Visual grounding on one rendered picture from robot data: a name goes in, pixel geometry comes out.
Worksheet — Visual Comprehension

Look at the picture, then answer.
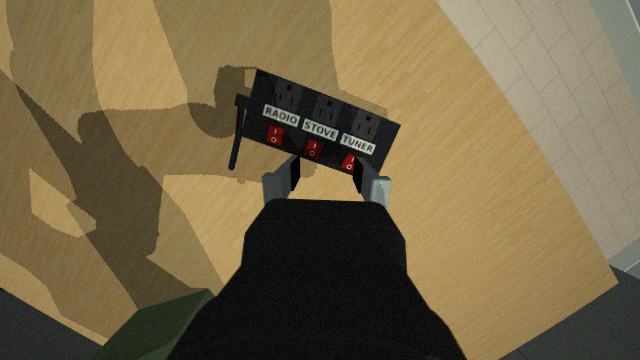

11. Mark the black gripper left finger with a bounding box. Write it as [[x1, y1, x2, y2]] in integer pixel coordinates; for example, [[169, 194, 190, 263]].
[[262, 155, 300, 206]]

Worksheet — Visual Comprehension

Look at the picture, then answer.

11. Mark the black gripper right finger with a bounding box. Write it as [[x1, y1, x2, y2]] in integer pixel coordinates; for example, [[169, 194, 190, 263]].
[[353, 157, 392, 210]]

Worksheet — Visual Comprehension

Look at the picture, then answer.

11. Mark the black power strip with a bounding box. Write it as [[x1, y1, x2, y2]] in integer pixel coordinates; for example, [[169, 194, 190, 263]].
[[228, 69, 401, 176]]

